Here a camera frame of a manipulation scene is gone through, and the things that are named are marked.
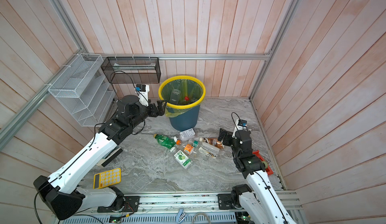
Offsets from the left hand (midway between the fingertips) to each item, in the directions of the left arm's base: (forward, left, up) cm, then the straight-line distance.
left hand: (159, 103), depth 70 cm
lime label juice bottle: (-15, -10, -31) cm, 36 cm away
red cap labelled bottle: (+24, -12, -21) cm, 34 cm away
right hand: (-5, -35, -15) cm, 39 cm away
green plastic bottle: (-3, +1, -32) cm, 32 cm away
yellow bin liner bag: (+24, -15, -15) cm, 32 cm away
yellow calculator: (-25, +30, -33) cm, 51 cm away
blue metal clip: (-42, -10, -32) cm, 54 cm away
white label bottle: (-10, -27, -29) cm, 41 cm away
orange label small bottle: (-9, -14, -30) cm, 34 cm away
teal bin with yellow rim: (+10, -13, -28) cm, 33 cm away
